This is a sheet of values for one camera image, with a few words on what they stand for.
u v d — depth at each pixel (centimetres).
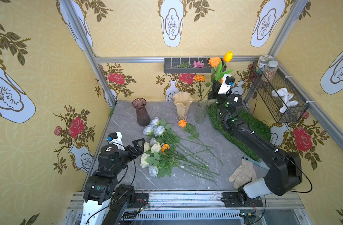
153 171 80
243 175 81
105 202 43
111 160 48
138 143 60
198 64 88
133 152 57
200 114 99
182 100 99
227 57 57
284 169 41
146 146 86
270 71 80
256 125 104
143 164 83
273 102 76
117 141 59
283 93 72
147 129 98
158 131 94
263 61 85
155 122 100
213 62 81
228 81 58
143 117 100
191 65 89
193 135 99
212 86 71
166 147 88
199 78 86
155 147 83
